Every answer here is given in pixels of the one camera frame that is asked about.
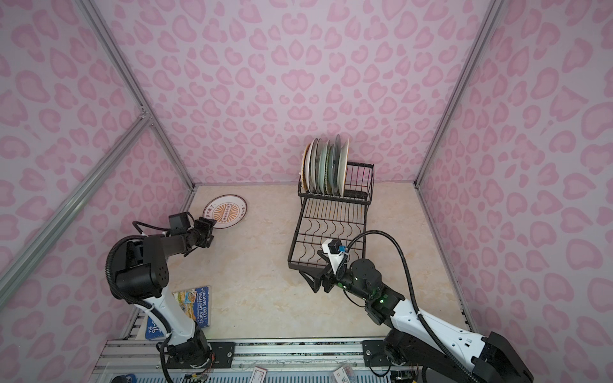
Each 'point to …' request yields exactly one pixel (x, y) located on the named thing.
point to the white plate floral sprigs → (314, 167)
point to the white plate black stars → (342, 166)
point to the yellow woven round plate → (328, 173)
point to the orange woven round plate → (303, 182)
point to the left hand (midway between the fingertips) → (216, 221)
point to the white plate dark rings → (308, 166)
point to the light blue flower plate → (322, 166)
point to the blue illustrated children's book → (195, 302)
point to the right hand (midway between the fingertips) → (310, 262)
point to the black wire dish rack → (330, 230)
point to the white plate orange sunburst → (228, 211)
